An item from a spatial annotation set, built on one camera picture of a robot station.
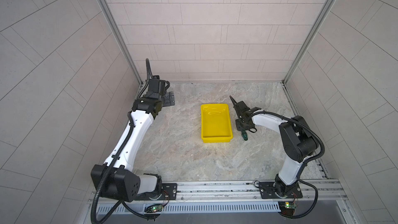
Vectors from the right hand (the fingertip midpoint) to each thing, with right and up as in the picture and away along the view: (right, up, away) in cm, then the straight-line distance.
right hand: (240, 127), depth 95 cm
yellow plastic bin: (-15, +3, -2) cm, 16 cm away
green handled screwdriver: (+1, -3, -8) cm, 9 cm away
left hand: (-42, +20, -17) cm, 50 cm away
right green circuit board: (+15, -30, -27) cm, 43 cm away
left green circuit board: (-43, -28, -30) cm, 60 cm away
